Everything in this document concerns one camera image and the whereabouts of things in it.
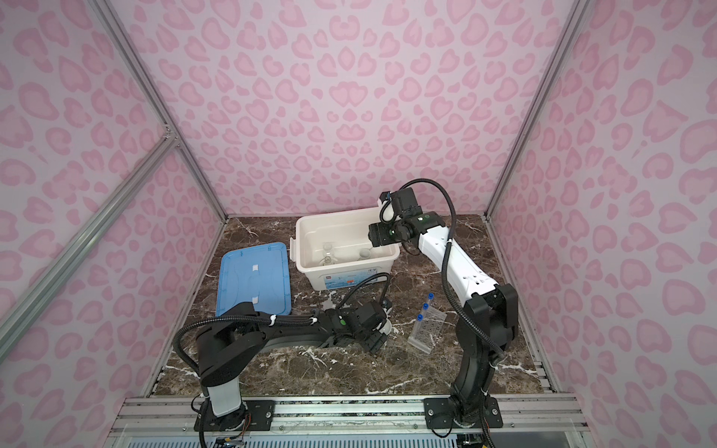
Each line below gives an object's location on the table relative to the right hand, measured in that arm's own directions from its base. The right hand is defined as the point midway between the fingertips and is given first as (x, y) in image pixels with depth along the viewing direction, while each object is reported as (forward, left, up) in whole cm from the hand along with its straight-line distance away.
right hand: (383, 229), depth 85 cm
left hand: (-22, +1, -20) cm, 30 cm away
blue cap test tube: (-9, -17, -25) cm, 31 cm away
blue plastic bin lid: (-3, +44, -22) cm, 50 cm away
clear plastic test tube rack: (-22, -14, -22) cm, 34 cm away
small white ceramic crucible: (+5, +6, -20) cm, 22 cm away
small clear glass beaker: (+5, +19, -15) cm, 25 cm away
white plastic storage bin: (+7, +18, -18) cm, 26 cm away
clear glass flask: (-2, +19, -14) cm, 23 cm away
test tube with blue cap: (-21, -11, -21) cm, 32 cm away
